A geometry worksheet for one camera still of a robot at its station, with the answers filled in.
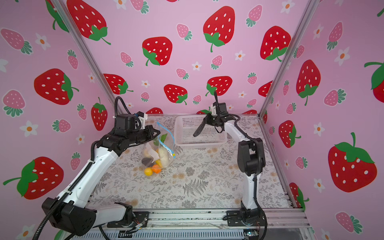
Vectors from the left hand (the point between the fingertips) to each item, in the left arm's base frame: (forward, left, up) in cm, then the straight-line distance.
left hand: (161, 130), depth 74 cm
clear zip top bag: (-4, +7, -13) cm, 16 cm away
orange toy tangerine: (-10, +5, -24) cm, 26 cm away
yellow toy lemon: (-11, +10, -25) cm, 29 cm away
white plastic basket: (+26, -10, -26) cm, 38 cm away
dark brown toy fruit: (-7, +10, -21) cm, 24 cm away
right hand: (+21, -22, -12) cm, 33 cm away
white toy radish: (-3, +1, -16) cm, 16 cm away
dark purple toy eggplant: (+14, -20, -14) cm, 29 cm away
